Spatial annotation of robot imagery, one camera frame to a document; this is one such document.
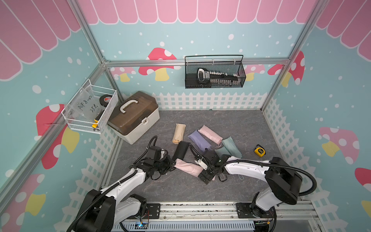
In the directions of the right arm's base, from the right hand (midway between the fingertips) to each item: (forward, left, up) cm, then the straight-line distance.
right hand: (205, 172), depth 87 cm
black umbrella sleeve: (+14, +15, +2) cm, 21 cm away
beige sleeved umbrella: (+28, +17, +3) cm, 33 cm away
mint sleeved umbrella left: (+14, -11, +1) cm, 18 cm away
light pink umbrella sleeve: (+1, +7, +4) cm, 9 cm away
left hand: (+3, +17, +6) cm, 18 cm away
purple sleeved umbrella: (+22, +2, +2) cm, 22 cm away
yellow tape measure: (+14, -37, +1) cm, 39 cm away
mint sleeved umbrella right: (+15, -19, +3) cm, 24 cm away
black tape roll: (+29, +56, +34) cm, 72 cm away
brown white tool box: (+30, +43, +21) cm, 56 cm away
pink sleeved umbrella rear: (+27, -6, +2) cm, 28 cm away
